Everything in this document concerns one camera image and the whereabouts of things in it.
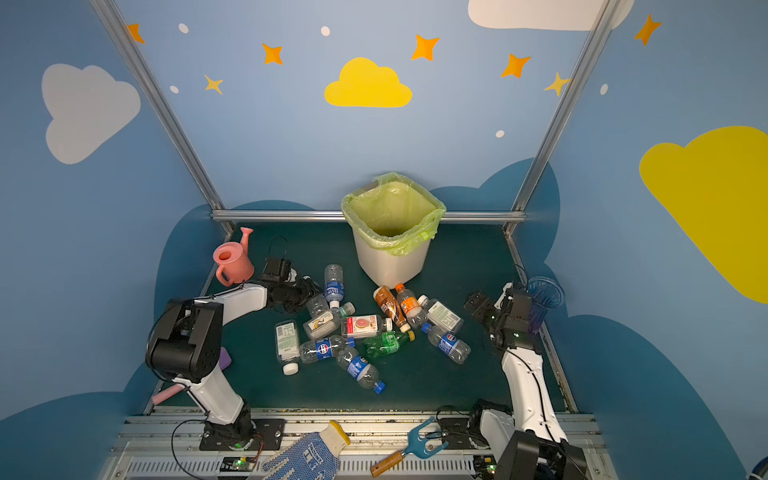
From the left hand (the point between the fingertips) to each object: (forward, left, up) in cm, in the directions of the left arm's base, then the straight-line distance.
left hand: (320, 294), depth 97 cm
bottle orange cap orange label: (-5, -30, +1) cm, 30 cm away
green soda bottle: (-16, -22, -1) cm, 27 cm away
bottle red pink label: (-11, -16, +1) cm, 19 cm away
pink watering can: (+8, +29, +7) cm, 31 cm away
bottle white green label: (-18, +7, -1) cm, 19 cm away
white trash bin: (+5, -23, +8) cm, 25 cm away
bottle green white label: (-7, -39, -1) cm, 40 cm away
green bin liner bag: (+27, -24, +11) cm, 38 cm away
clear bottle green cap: (-10, -4, 0) cm, 11 cm away
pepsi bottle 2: (-16, -40, +1) cm, 43 cm away
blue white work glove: (-44, -5, -4) cm, 44 cm away
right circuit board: (-45, -47, -5) cm, 65 cm away
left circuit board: (-45, +13, -4) cm, 48 cm away
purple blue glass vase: (-8, -65, +15) cm, 67 cm away
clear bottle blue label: (+2, -5, +1) cm, 5 cm away
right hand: (-7, -50, +10) cm, 51 cm away
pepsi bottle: (-19, -4, +1) cm, 19 cm away
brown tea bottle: (-4, -22, +1) cm, 23 cm away
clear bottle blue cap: (-24, -15, +1) cm, 29 cm away
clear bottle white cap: (-4, 0, 0) cm, 4 cm away
